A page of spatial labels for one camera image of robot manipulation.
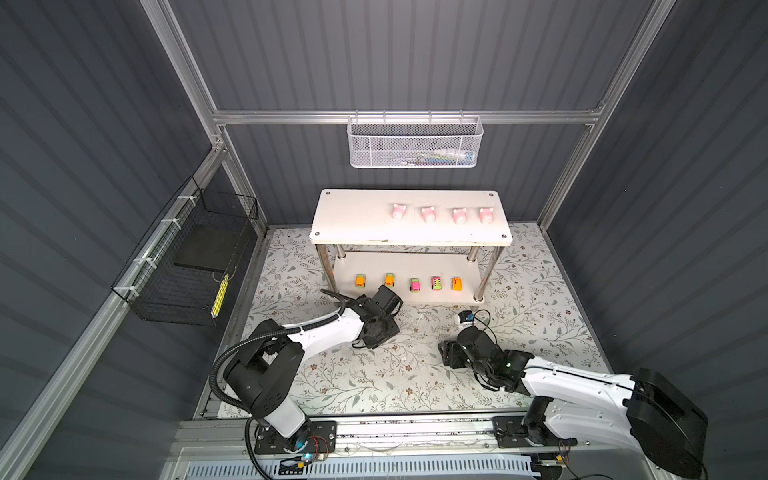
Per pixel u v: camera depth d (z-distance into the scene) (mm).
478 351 644
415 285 934
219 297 681
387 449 731
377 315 691
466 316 767
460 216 728
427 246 1146
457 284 936
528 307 967
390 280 937
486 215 735
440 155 914
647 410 425
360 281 937
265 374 447
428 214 737
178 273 721
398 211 746
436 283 931
